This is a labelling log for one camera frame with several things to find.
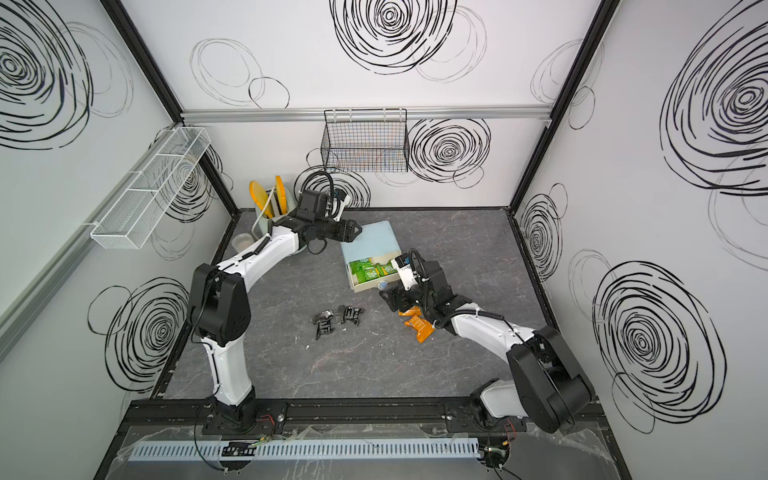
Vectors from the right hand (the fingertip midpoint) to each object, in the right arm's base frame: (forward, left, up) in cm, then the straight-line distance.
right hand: (391, 288), depth 85 cm
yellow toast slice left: (+30, +45, +8) cm, 55 cm away
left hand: (+18, +12, +6) cm, 23 cm away
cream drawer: (0, +6, +2) cm, 6 cm away
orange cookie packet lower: (-7, -10, -11) cm, 16 cm away
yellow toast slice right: (+28, +37, +10) cm, 47 cm away
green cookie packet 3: (+7, +7, +1) cm, 10 cm away
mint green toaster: (+20, +42, +5) cm, 46 cm away
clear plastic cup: (+16, +50, 0) cm, 52 cm away
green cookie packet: (+4, +9, +1) cm, 10 cm away
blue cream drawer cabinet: (+15, +5, +4) cm, 16 cm away
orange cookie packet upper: (-7, -7, +2) cm, 10 cm away
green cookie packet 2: (+5, +2, +2) cm, 6 cm away
